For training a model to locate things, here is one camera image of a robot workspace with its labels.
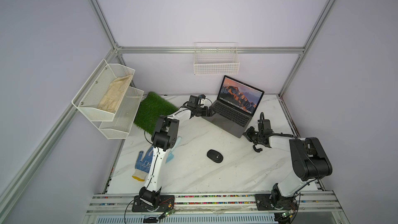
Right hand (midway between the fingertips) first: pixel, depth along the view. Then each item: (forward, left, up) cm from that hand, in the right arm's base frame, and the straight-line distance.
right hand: (242, 135), depth 98 cm
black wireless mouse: (-14, +19, +2) cm, 24 cm away
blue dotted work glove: (-18, +60, +1) cm, 62 cm away
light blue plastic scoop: (-12, +45, 0) cm, 47 cm away
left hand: (+16, +20, +3) cm, 26 cm away
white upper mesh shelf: (+6, +77, +32) cm, 84 cm away
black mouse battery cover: (-10, -7, -1) cm, 12 cm away
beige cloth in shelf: (+9, +72, +31) cm, 78 cm away
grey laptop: (+24, +1, +4) cm, 25 cm away
